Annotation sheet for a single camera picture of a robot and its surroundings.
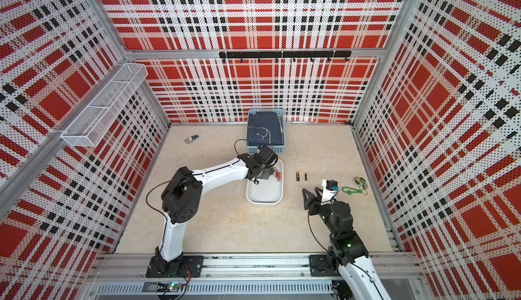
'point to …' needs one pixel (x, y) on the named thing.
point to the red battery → (278, 175)
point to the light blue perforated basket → (252, 149)
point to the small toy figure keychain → (190, 138)
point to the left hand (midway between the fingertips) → (263, 169)
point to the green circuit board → (169, 287)
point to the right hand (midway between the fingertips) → (311, 189)
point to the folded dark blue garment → (265, 128)
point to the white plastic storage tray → (268, 191)
